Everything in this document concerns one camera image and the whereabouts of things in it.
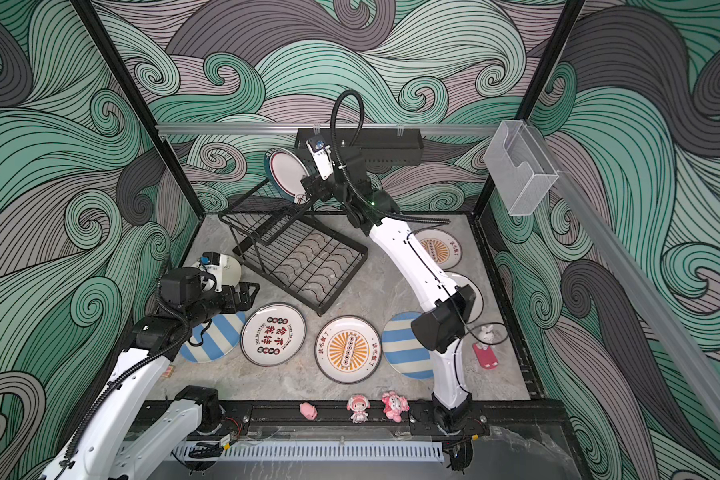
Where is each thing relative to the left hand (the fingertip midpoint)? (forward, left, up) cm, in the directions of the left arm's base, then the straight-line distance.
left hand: (245, 284), depth 75 cm
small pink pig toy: (-25, -17, -18) cm, 36 cm away
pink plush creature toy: (-24, -39, -16) cm, 48 cm away
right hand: (+21, -21, +21) cm, 36 cm away
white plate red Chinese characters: (-5, -4, -21) cm, 22 cm away
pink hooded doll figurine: (-24, -30, -17) cm, 42 cm away
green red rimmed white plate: (+33, -7, +12) cm, 35 cm away
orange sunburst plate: (-9, -27, -20) cm, 35 cm away
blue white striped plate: (-9, -43, -21) cm, 49 cm away
